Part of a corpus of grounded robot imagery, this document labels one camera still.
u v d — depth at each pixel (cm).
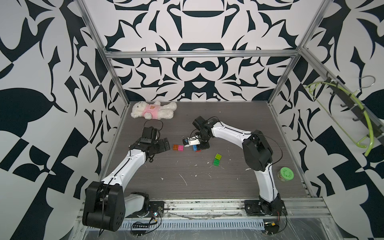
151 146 63
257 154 54
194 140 82
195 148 89
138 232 69
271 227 70
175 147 94
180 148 94
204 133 71
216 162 88
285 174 81
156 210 73
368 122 54
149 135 68
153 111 103
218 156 91
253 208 74
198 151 92
